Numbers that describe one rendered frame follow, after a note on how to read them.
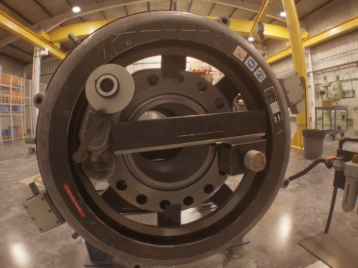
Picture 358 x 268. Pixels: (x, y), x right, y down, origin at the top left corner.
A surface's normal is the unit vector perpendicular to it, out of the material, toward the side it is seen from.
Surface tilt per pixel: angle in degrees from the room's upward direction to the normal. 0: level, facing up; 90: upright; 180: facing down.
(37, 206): 90
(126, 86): 90
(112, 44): 90
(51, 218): 90
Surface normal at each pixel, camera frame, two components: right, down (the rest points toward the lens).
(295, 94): 0.21, 0.08
